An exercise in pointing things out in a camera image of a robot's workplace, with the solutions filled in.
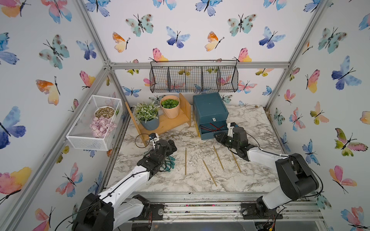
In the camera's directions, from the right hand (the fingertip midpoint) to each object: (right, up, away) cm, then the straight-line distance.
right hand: (216, 134), depth 89 cm
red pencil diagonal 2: (-4, +2, +8) cm, 9 cm away
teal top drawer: (-2, +9, 0) cm, 10 cm away
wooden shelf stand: (-33, +6, +12) cm, 36 cm away
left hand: (-28, -5, -4) cm, 29 cm away
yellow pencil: (+2, -16, +4) cm, 16 cm away
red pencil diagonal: (+1, +4, +9) cm, 10 cm away
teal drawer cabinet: (-3, +12, -1) cm, 12 cm away
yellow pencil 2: (+13, -17, +2) cm, 22 cm away
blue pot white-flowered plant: (-41, +12, -3) cm, 43 cm away
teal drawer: (-4, +2, +8) cm, 9 cm away
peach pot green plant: (-29, +18, +7) cm, 35 cm away
